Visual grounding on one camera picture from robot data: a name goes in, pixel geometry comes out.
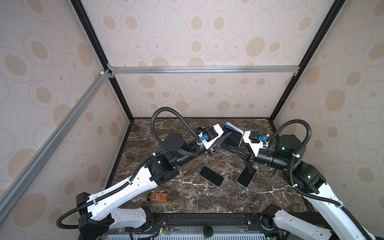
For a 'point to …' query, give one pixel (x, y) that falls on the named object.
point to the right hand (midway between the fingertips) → (231, 146)
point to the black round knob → (207, 231)
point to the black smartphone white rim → (246, 176)
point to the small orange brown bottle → (156, 197)
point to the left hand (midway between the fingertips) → (231, 129)
